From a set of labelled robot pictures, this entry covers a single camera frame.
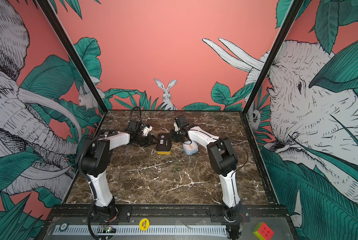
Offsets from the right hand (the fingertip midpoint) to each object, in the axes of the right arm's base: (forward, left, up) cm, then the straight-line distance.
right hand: (167, 137), depth 95 cm
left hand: (0, +7, -3) cm, 7 cm away
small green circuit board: (-49, +25, -8) cm, 55 cm away
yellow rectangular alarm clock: (-2, +3, -6) cm, 7 cm away
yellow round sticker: (-46, +8, -8) cm, 48 cm away
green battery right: (-19, -6, -8) cm, 21 cm away
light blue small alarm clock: (-5, -15, -6) cm, 17 cm away
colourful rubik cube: (-49, -47, -5) cm, 68 cm away
